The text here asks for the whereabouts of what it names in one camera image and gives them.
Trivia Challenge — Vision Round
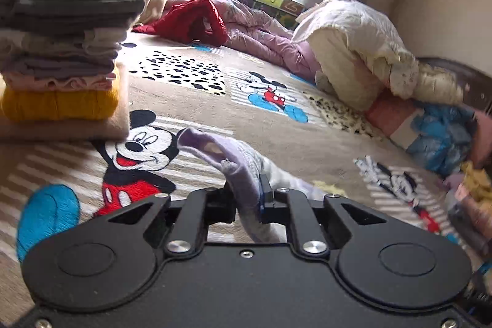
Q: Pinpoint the white floral purple-trimmed garment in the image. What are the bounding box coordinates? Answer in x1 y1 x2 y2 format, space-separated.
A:
178 127 346 243

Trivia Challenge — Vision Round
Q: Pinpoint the grey pink clothes pile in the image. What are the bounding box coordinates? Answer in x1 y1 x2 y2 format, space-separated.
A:
444 173 491 261

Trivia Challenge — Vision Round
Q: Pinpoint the Mickey Mouse brown blanket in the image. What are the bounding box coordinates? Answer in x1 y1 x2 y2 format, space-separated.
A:
0 31 486 313

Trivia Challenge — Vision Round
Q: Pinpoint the cream white quilt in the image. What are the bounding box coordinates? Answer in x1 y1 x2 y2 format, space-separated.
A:
292 0 464 113

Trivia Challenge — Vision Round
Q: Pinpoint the yellow knitted folded sweater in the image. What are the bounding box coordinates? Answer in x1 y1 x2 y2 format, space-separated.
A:
1 86 119 123

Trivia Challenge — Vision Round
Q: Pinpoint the pink quilted comforter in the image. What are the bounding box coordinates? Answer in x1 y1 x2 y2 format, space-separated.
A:
209 0 321 82

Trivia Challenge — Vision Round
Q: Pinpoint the yellow crumpled garment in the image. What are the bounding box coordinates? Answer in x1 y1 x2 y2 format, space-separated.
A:
460 161 492 201

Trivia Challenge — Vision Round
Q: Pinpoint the pink pillow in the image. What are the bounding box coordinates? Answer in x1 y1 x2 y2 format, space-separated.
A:
470 110 492 169

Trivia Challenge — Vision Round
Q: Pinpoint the red garment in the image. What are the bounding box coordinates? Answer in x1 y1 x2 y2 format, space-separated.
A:
133 0 228 47

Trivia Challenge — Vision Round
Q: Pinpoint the light grey folded garment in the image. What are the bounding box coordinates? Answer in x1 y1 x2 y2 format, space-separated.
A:
1 27 128 79

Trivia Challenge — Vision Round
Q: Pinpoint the dark wooden headboard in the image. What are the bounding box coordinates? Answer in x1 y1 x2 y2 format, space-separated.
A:
419 57 492 115

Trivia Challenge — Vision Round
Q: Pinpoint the pink ruffled folded garment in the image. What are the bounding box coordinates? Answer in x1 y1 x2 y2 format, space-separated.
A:
2 71 118 92

